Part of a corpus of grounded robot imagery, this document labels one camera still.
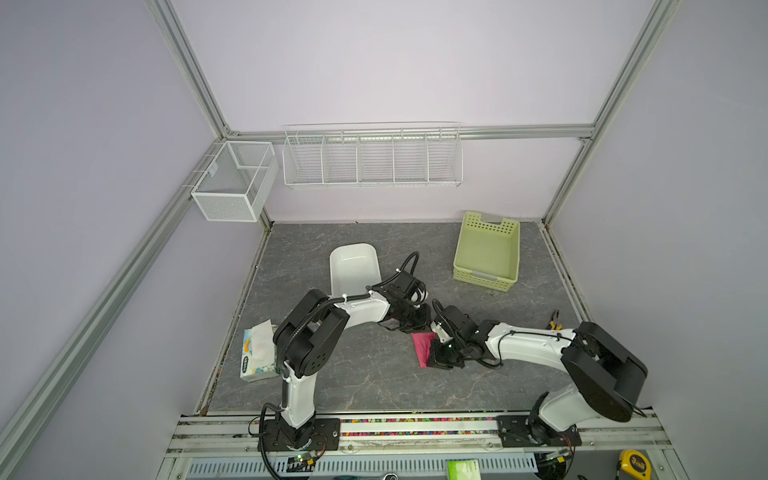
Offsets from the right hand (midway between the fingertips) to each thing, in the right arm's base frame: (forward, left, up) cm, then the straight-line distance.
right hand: (426, 366), depth 85 cm
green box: (-24, -7, +3) cm, 25 cm away
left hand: (+9, -4, +4) cm, 10 cm away
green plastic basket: (+43, -26, -1) cm, 50 cm away
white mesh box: (+55, +63, +24) cm, 87 cm away
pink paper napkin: (+6, +1, +2) cm, 6 cm away
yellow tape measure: (-23, -47, +2) cm, 52 cm away
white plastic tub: (+35, +25, 0) cm, 43 cm away
